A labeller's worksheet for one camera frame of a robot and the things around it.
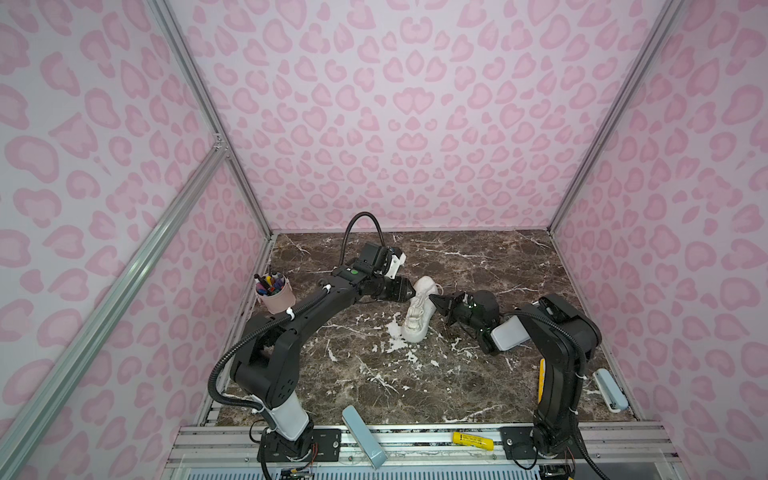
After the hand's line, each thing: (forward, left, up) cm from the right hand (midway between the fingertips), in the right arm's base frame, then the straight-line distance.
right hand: (431, 292), depth 90 cm
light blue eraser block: (-36, +18, -9) cm, 41 cm away
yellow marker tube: (-37, -7, -7) cm, 38 cm away
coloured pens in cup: (+1, +49, +2) cm, 49 cm away
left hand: (-2, +6, +6) cm, 9 cm away
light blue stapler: (-26, -46, -7) cm, 53 cm away
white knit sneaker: (-4, +3, -3) cm, 6 cm away
